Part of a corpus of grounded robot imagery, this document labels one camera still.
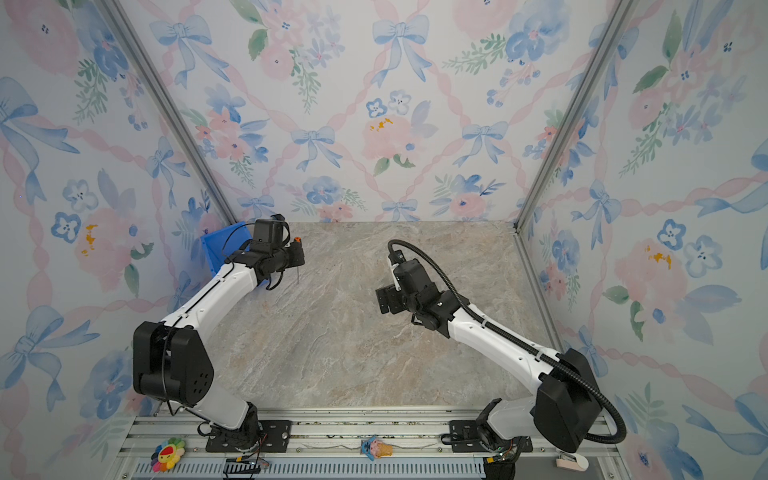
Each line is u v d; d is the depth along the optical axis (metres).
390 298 0.71
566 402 0.40
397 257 0.69
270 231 0.67
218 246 1.01
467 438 0.73
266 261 0.64
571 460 0.69
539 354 0.44
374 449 0.70
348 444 0.73
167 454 0.70
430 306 0.59
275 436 0.74
